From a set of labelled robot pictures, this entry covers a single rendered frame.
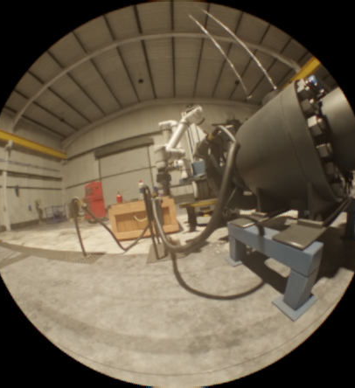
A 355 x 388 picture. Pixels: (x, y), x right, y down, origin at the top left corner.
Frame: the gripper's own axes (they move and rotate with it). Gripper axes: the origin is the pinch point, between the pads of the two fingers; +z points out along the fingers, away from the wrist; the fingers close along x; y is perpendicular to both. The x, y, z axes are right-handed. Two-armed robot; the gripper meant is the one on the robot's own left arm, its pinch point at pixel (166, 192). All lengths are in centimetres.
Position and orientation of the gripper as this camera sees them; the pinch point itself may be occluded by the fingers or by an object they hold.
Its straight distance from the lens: 93.7
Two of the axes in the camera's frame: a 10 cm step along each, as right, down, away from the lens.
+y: -9.1, 1.5, 3.8
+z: 1.7, 9.9, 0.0
